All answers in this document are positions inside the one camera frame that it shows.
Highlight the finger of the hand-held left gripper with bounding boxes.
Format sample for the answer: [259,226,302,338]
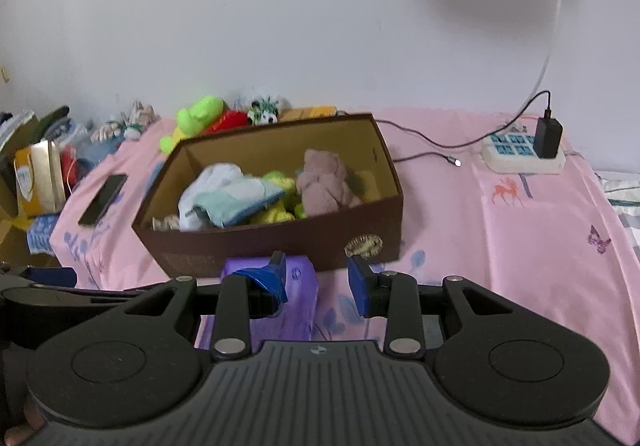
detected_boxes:
[20,267,166,307]

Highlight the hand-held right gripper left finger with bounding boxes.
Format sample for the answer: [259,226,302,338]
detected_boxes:
[125,251,291,359]

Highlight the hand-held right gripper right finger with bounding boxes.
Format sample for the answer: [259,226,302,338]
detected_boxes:
[346,256,516,358]

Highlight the purple tissue pack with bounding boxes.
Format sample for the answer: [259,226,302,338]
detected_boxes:
[220,256,321,342]

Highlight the brown cardboard box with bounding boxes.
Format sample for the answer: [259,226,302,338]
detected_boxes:
[131,113,405,277]

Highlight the neon yellow-green cloth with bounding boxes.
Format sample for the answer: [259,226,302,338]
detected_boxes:
[250,196,308,225]

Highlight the light teal cloth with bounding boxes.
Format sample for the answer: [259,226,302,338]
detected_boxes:
[194,176,286,227]

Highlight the yellow cloth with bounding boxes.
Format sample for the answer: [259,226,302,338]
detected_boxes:
[261,171,300,195]

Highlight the pink brown plush bear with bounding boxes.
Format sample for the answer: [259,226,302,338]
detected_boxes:
[296,149,363,217]

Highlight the blue patterned cloth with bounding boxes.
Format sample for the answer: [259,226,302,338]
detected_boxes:
[26,215,63,255]

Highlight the black smartphone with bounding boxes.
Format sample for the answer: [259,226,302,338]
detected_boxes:
[77,174,128,228]

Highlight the gold paper bag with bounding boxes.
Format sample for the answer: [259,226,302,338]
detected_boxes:
[14,140,66,217]

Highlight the red bag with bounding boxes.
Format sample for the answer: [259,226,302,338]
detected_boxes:
[60,148,82,187]

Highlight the pink printed bed sheet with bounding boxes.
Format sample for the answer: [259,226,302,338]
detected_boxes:
[50,106,640,442]

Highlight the light blue cloth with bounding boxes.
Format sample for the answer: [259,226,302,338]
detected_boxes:
[77,141,120,167]

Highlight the stack of books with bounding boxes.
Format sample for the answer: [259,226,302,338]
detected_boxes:
[0,110,40,151]

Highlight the dark green cloth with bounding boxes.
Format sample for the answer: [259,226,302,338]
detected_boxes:
[37,106,71,133]

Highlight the red plush toy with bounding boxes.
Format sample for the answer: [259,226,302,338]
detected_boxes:
[202,110,251,134]

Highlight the white and green plush toy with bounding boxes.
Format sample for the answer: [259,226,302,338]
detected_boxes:
[247,96,281,127]

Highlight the green and yellow plush toy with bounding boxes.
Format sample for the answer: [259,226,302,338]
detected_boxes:
[160,96,225,155]

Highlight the white and grey plush toy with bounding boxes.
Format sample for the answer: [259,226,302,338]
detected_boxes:
[124,100,161,141]

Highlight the white power strip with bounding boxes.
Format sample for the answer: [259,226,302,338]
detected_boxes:
[481,128,566,175]

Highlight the black charger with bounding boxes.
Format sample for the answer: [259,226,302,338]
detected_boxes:
[534,118,564,159]

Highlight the striped grey bedding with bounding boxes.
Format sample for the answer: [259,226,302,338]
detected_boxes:
[595,171,640,247]

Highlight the black cable with metal plug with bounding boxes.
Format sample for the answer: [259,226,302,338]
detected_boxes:
[390,153,463,167]

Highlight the white rope plush toy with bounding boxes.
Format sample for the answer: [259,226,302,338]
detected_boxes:
[90,118,126,143]

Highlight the black charger cable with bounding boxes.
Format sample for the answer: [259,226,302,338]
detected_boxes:
[377,90,553,149]

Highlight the white cable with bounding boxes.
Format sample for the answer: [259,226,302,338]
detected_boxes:
[530,0,569,96]

